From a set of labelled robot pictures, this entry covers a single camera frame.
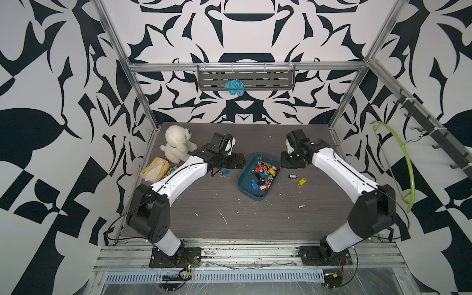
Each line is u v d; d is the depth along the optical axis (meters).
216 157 0.63
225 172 0.97
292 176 0.98
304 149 0.60
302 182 0.96
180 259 0.72
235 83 0.91
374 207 0.45
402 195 0.69
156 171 0.94
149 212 0.43
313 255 0.73
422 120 0.64
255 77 0.94
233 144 0.81
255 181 0.94
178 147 0.91
